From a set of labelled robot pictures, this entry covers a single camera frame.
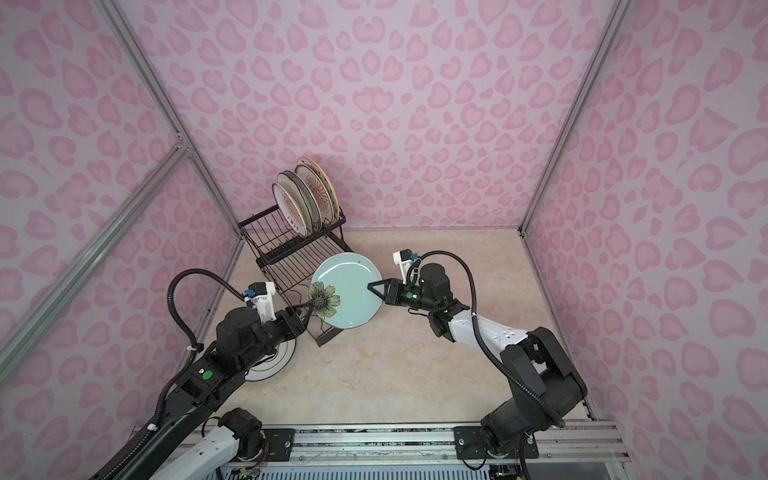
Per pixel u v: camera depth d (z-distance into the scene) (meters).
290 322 0.63
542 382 0.44
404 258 0.76
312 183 0.83
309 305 0.71
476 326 0.55
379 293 0.77
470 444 0.73
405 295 0.72
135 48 0.74
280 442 0.73
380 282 0.78
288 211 0.93
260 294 0.65
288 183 0.84
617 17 0.69
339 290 0.78
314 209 0.83
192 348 0.58
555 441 0.75
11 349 0.50
